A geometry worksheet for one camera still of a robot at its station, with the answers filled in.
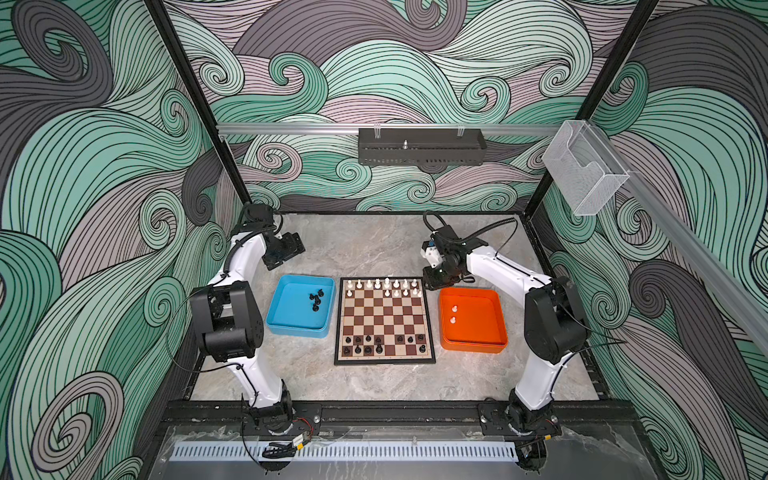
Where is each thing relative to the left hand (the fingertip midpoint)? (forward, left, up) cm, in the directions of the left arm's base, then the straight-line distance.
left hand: (294, 249), depth 92 cm
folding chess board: (-18, -29, -12) cm, 36 cm away
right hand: (-8, -43, -6) cm, 44 cm away
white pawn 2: (-17, -50, -12) cm, 54 cm away
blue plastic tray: (-13, -3, -13) cm, 19 cm away
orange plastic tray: (-17, -56, -12) cm, 59 cm away
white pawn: (-13, -51, -12) cm, 54 cm away
